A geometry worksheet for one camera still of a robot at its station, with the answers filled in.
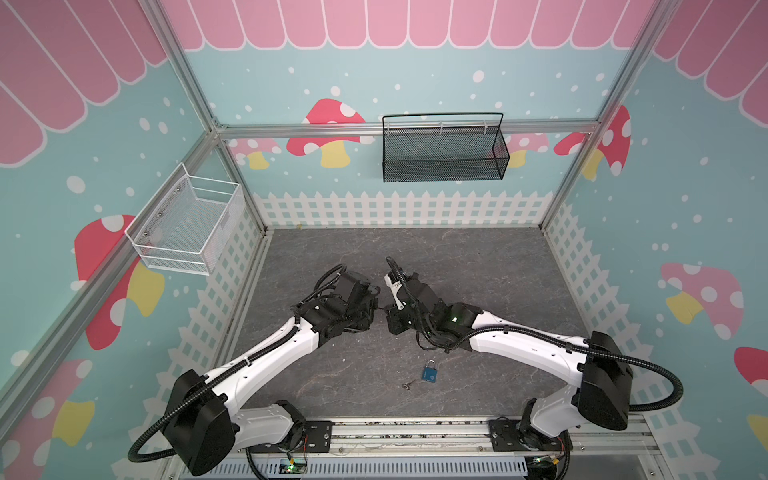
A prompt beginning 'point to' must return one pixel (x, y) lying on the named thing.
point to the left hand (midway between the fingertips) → (379, 302)
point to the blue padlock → (429, 372)
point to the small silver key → (408, 385)
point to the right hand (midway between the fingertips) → (383, 309)
